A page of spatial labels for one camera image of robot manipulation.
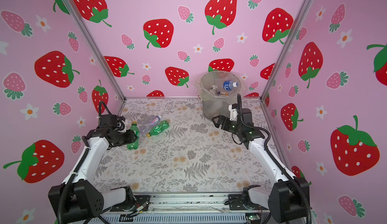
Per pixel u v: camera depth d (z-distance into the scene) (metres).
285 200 0.40
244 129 0.61
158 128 0.97
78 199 0.39
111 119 0.65
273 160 0.46
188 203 0.76
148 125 1.04
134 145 0.79
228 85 0.95
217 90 1.05
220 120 0.72
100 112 1.00
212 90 1.04
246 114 0.61
